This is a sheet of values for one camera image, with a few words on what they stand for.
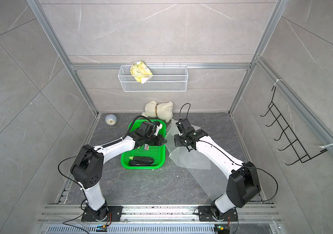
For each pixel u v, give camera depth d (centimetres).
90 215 71
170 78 101
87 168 48
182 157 93
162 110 110
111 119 107
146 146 98
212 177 88
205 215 73
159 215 75
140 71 87
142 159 89
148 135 76
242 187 42
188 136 62
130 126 70
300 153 61
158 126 84
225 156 48
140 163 88
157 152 95
